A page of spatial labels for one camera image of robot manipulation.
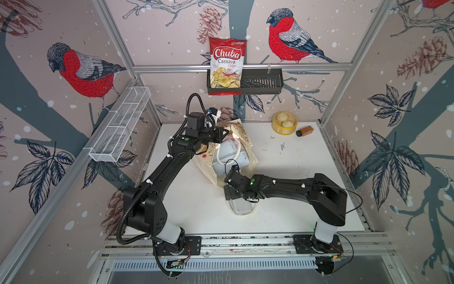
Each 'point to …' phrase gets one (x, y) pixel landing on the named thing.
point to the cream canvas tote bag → (236, 153)
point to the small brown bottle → (305, 131)
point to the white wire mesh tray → (108, 147)
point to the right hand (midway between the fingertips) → (232, 191)
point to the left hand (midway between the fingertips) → (231, 128)
